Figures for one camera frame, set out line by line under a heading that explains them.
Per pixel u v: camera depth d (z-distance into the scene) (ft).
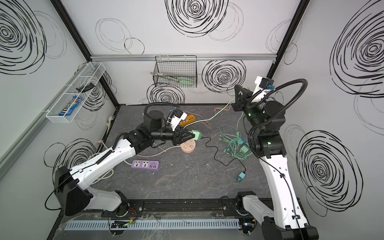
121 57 2.92
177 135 1.94
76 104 2.37
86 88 2.58
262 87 1.53
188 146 3.08
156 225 2.53
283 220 1.18
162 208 2.46
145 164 2.82
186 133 2.09
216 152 3.08
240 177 2.65
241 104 1.65
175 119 2.00
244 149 3.07
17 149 1.74
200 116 3.35
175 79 2.84
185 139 2.11
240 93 1.86
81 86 2.52
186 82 2.85
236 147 2.91
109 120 3.67
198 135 2.19
